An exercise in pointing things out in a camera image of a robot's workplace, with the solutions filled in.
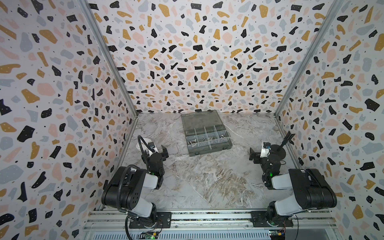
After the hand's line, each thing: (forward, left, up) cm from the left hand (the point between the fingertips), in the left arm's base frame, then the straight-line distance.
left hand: (154, 146), depth 89 cm
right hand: (0, -63, 0) cm, 63 cm away
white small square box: (-8, 0, +12) cm, 15 cm away
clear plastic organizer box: (+16, -32, -7) cm, 36 cm away
